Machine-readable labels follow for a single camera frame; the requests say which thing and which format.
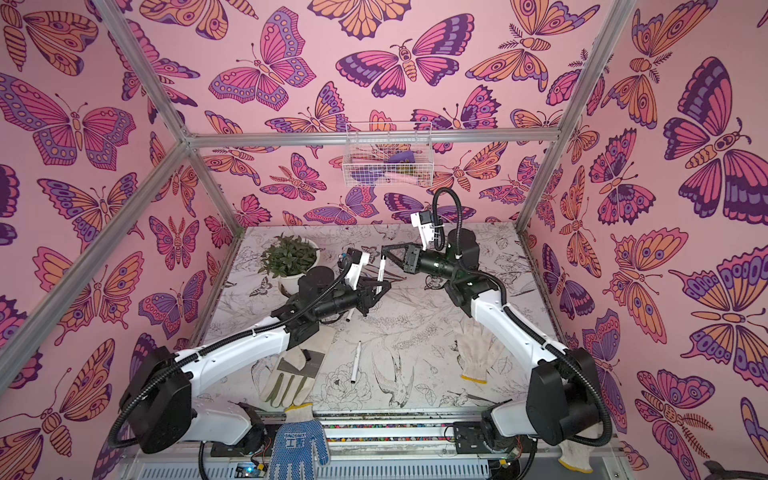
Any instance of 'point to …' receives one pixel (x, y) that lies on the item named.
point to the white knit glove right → (576, 455)
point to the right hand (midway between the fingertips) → (384, 249)
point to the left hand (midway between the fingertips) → (391, 282)
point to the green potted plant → (291, 255)
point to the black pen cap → (306, 354)
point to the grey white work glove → (292, 380)
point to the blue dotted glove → (294, 451)
